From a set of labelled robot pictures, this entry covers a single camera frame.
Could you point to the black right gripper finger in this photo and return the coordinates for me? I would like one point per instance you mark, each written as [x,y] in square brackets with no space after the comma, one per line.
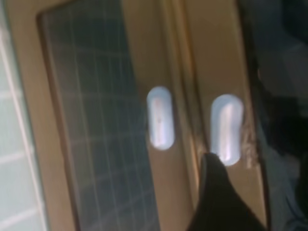
[220,208]

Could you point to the cyan checkered tablecloth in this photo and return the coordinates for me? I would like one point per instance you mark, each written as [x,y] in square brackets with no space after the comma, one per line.
[22,203]

